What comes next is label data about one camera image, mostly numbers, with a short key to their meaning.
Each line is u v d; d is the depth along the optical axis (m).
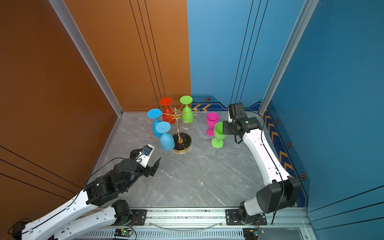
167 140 0.78
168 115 0.82
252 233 0.70
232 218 0.72
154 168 0.62
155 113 0.79
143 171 0.58
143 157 0.57
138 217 0.74
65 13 0.71
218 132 0.76
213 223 0.73
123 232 0.71
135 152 0.62
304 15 0.72
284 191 0.39
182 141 1.00
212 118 0.98
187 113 0.91
